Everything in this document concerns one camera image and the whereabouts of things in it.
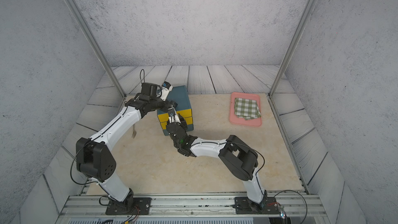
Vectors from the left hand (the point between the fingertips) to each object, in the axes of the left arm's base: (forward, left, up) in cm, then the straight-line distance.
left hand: (174, 102), depth 87 cm
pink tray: (+4, -37, -23) cm, 44 cm away
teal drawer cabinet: (+5, -3, 0) cm, 6 cm away
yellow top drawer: (-4, -6, -6) cm, 9 cm away
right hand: (-7, -1, -3) cm, 8 cm away
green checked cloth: (+12, -48, -21) cm, 53 cm away
